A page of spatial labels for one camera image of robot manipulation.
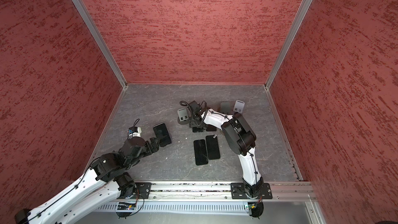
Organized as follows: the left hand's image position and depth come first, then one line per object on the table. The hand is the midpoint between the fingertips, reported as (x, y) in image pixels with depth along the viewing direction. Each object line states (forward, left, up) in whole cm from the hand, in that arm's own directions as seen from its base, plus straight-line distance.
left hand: (152, 146), depth 77 cm
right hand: (+18, -21, -11) cm, 30 cm away
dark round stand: (+20, -13, -10) cm, 26 cm away
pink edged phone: (+16, -31, -10) cm, 36 cm away
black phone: (+5, -32, -14) cm, 35 cm away
